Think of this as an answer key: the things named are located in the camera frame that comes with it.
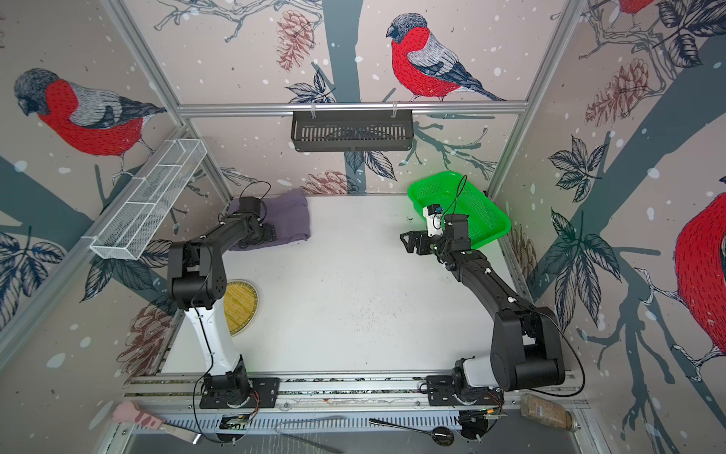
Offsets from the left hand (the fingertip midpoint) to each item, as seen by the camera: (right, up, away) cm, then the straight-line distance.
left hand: (266, 231), depth 103 cm
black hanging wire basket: (+32, +39, +3) cm, 51 cm away
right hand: (+54, +1, -15) cm, 56 cm away
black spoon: (+57, -48, -37) cm, 83 cm away
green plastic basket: (+76, +15, +17) cm, 79 cm away
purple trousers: (+5, +7, +12) cm, 15 cm away
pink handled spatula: (-21, -44, -34) cm, 59 cm away
